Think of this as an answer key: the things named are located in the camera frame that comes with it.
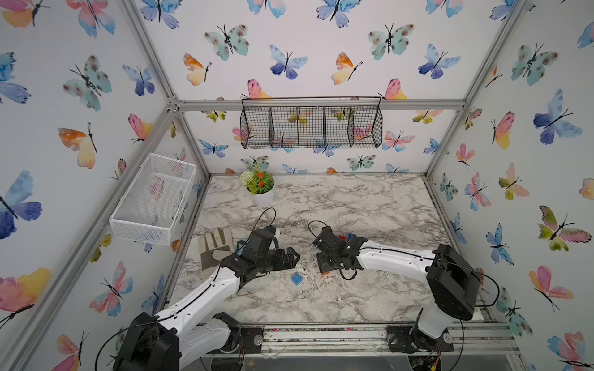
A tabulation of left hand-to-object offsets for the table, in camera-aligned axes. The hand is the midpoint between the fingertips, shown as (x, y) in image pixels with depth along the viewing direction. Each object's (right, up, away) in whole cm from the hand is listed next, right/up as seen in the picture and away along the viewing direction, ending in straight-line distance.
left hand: (293, 256), depth 82 cm
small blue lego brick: (+1, -9, +4) cm, 10 cm away
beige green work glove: (-31, +2, +14) cm, 34 cm away
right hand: (+12, -2, +4) cm, 13 cm away
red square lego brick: (+20, +4, +16) cm, 26 cm away
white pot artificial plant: (-15, +26, +16) cm, 35 cm away
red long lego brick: (+12, -8, +7) cm, 16 cm away
